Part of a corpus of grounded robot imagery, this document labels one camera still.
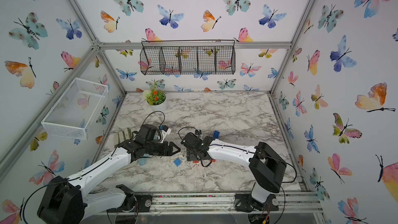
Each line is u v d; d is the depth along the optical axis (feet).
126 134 3.15
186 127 3.33
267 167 1.43
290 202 2.48
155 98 3.22
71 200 1.28
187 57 3.22
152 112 3.63
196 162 2.84
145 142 2.12
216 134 3.13
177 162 2.84
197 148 2.04
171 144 2.41
